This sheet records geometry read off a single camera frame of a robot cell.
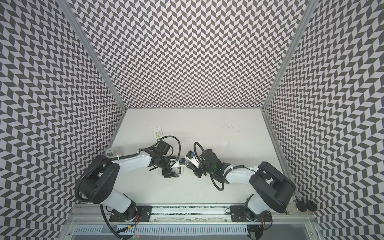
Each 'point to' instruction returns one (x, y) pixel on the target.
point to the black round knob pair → (310, 205)
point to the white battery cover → (224, 143)
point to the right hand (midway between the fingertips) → (189, 168)
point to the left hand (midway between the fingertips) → (176, 169)
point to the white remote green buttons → (158, 132)
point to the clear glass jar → (111, 152)
